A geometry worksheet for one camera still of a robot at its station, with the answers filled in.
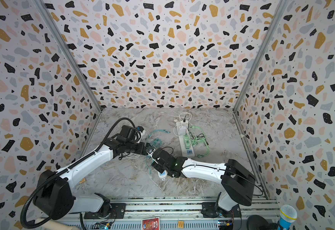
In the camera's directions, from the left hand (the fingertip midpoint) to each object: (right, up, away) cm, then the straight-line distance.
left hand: (147, 146), depth 84 cm
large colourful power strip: (+23, -6, +10) cm, 26 cm away
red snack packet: (+5, -35, -15) cm, 38 cm away
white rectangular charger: (+21, +8, +17) cm, 28 cm away
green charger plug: (+24, +2, +9) cm, 26 cm away
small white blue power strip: (+9, -17, 0) cm, 19 cm away
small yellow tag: (+19, -35, -15) cm, 43 cm away
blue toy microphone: (+57, -19, -33) cm, 68 cm away
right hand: (+6, -6, -1) cm, 9 cm away
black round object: (+57, -35, -13) cm, 68 cm away
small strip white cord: (-8, -3, -11) cm, 13 cm away
